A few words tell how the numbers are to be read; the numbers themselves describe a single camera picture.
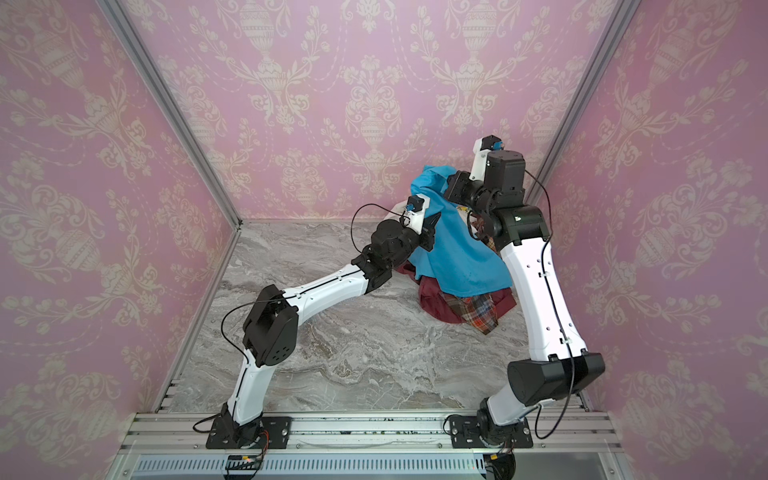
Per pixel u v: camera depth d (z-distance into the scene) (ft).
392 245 2.17
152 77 2.62
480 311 2.96
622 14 2.25
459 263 2.81
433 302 3.19
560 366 1.29
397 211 2.21
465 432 2.40
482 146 1.97
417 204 2.20
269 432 2.43
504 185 1.61
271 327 1.71
